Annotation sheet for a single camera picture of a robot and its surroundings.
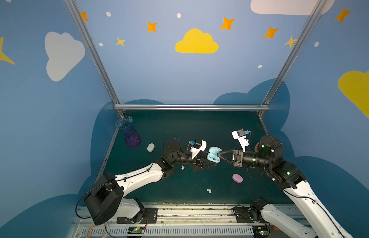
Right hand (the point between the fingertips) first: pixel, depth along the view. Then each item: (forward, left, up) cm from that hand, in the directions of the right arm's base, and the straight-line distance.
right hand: (221, 153), depth 61 cm
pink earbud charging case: (+1, -15, -31) cm, 34 cm away
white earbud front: (-6, +2, -32) cm, 32 cm away
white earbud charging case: (+19, +40, -30) cm, 54 cm away
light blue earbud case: (0, +3, -2) cm, 4 cm away
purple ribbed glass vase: (+27, +56, -31) cm, 69 cm away
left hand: (-2, +2, -3) cm, 4 cm away
